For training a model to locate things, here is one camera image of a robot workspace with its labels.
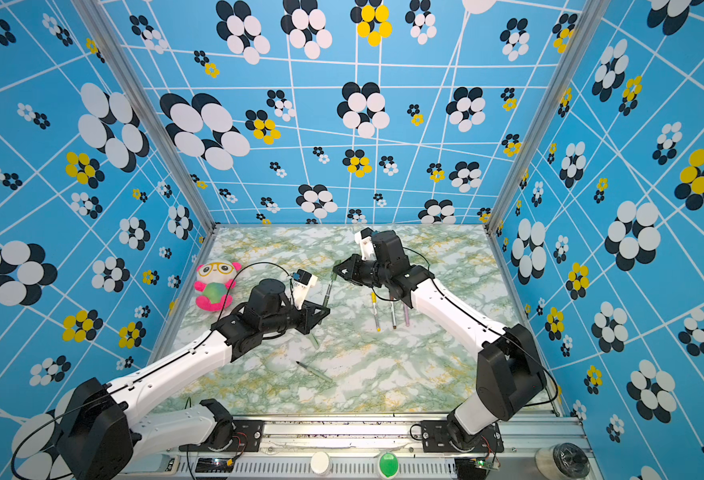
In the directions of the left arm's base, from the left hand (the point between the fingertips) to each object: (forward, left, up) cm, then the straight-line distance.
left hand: (330, 310), depth 78 cm
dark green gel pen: (-10, +5, -17) cm, 21 cm away
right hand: (+9, -1, +6) cm, 11 cm away
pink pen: (+8, -23, -17) cm, 30 cm away
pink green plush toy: (+16, +40, -11) cm, 44 cm away
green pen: (+3, +1, +3) cm, 4 cm away
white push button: (-32, +1, -10) cm, 34 cm away
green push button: (-33, -14, -7) cm, 36 cm away
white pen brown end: (+6, -18, -16) cm, 25 cm away
